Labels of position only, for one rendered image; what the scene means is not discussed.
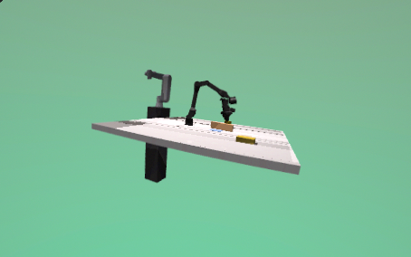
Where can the yellow flat bar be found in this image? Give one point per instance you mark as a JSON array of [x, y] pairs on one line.
[[246, 140]]

